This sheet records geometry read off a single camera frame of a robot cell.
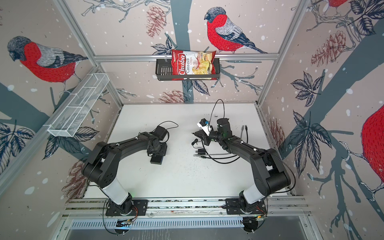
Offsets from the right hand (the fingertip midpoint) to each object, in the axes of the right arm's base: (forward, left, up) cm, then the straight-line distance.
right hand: (195, 135), depth 86 cm
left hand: (-5, +22, -11) cm, 25 cm away
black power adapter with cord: (-4, -3, -12) cm, 13 cm away
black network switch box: (-10, +24, -12) cm, 28 cm away
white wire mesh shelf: (+5, +62, +20) cm, 65 cm away
